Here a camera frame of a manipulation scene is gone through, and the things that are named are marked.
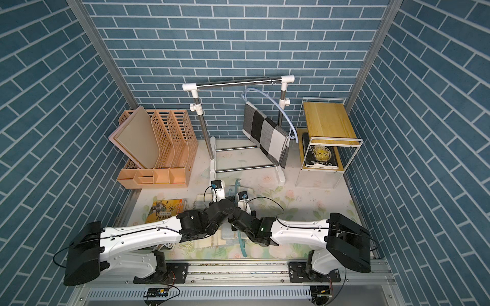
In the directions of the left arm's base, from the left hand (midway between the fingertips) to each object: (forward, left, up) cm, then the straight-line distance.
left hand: (242, 201), depth 77 cm
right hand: (-2, +3, -7) cm, 8 cm away
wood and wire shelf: (+17, -34, +17) cm, 42 cm away
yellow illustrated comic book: (+3, +38, -15) cm, 41 cm away
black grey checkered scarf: (+28, -13, +9) cm, 32 cm away
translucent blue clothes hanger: (+48, +1, +17) cm, 51 cm away
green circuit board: (-29, +32, -19) cm, 47 cm away
